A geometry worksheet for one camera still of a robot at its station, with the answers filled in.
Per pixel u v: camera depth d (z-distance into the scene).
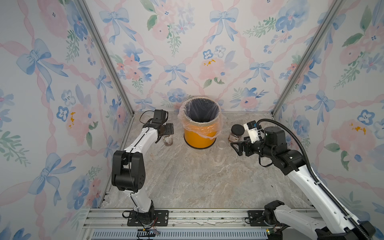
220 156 0.93
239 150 0.64
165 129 0.82
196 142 1.00
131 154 0.49
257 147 0.61
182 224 0.74
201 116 1.01
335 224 0.39
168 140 0.95
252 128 0.62
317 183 0.44
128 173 0.49
